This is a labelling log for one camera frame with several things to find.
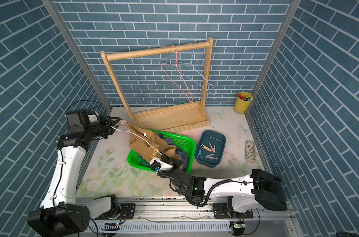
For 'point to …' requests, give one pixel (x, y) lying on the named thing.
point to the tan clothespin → (155, 152)
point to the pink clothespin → (213, 149)
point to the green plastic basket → (137, 160)
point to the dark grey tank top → (183, 155)
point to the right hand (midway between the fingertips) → (166, 154)
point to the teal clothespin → (199, 154)
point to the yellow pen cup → (243, 102)
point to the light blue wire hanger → (194, 68)
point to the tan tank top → (146, 145)
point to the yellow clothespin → (206, 147)
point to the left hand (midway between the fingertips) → (124, 118)
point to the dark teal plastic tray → (210, 148)
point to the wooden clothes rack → (173, 118)
